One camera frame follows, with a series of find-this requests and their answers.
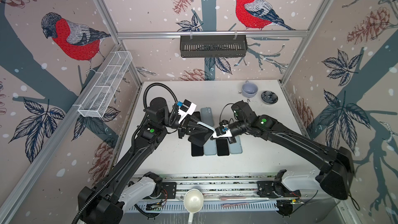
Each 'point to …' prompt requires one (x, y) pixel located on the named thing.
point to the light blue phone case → (210, 148)
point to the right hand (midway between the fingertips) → (209, 136)
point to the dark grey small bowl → (269, 97)
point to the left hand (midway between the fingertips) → (205, 131)
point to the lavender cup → (249, 89)
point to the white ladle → (193, 201)
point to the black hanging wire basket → (213, 46)
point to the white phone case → (236, 148)
